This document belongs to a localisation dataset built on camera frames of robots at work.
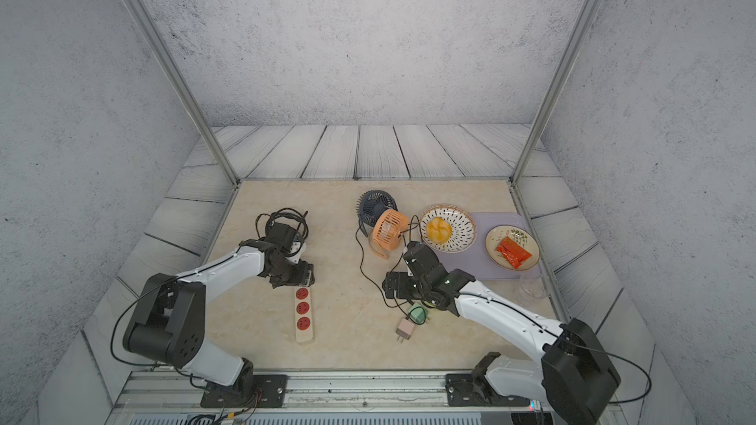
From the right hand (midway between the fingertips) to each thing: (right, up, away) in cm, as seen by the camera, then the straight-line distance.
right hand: (397, 286), depth 81 cm
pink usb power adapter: (+2, -12, 0) cm, 12 cm away
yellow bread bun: (+15, +14, +20) cm, 28 cm away
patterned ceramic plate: (+24, +15, +23) cm, 36 cm away
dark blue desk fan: (-8, +22, +20) cm, 31 cm away
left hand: (-27, -1, +9) cm, 28 cm away
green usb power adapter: (+6, -8, +3) cm, 11 cm away
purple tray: (+26, +5, +16) cm, 31 cm away
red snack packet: (+38, +7, +15) cm, 41 cm away
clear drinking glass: (+41, -4, +10) cm, 42 cm away
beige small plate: (+35, +13, +20) cm, 42 cm away
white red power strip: (-27, -8, +3) cm, 28 cm away
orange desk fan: (-2, +15, +12) cm, 19 cm away
